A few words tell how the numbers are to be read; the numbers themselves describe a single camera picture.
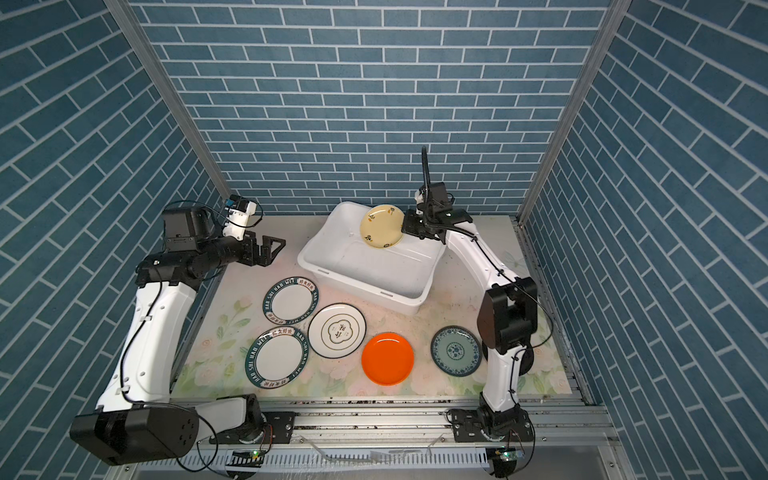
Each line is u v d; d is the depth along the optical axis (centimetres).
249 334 89
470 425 74
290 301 96
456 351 86
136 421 36
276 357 85
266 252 64
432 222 66
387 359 85
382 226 91
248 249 62
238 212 61
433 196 69
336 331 90
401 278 103
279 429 73
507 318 51
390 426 75
